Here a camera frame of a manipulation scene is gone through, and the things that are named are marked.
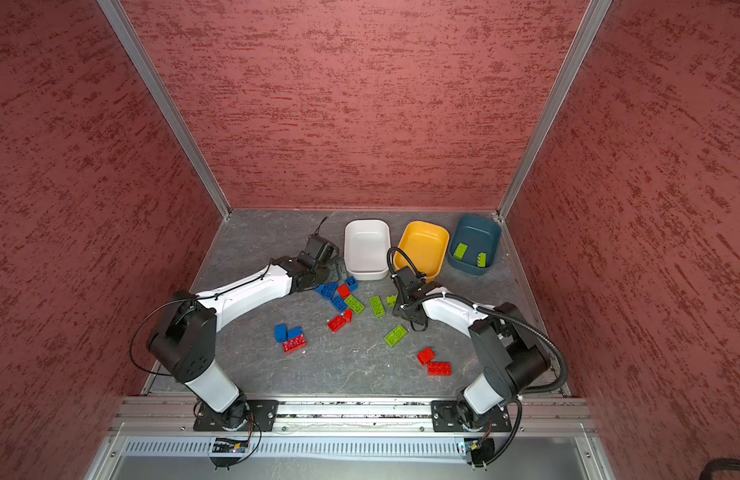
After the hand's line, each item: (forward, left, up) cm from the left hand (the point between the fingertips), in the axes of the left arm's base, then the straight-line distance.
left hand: (333, 276), depth 91 cm
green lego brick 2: (+11, -51, -6) cm, 53 cm away
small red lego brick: (0, -3, -9) cm, 9 cm away
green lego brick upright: (-6, -14, -9) cm, 17 cm away
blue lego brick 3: (-5, -2, -9) cm, 11 cm away
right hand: (-10, -22, -8) cm, 25 cm away
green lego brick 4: (-16, -20, -9) cm, 26 cm away
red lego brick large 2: (-25, -32, -8) cm, 41 cm away
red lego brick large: (-19, +10, -8) cm, 23 cm away
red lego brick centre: (-12, -1, -9) cm, 15 cm away
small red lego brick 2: (-9, -5, -9) cm, 14 cm away
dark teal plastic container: (+26, -54, -9) cm, 60 cm away
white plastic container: (+19, -9, -10) cm, 23 cm away
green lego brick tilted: (-5, -7, -9) cm, 12 cm away
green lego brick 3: (-4, -19, -7) cm, 20 cm away
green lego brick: (+16, -44, -7) cm, 48 cm away
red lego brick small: (-21, -28, -7) cm, 36 cm away
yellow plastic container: (+19, -32, -8) cm, 38 cm away
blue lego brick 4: (-15, +16, -10) cm, 24 cm away
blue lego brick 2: (+1, -6, -6) cm, 9 cm away
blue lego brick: (0, +3, -9) cm, 9 cm away
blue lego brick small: (-15, +11, -9) cm, 21 cm away
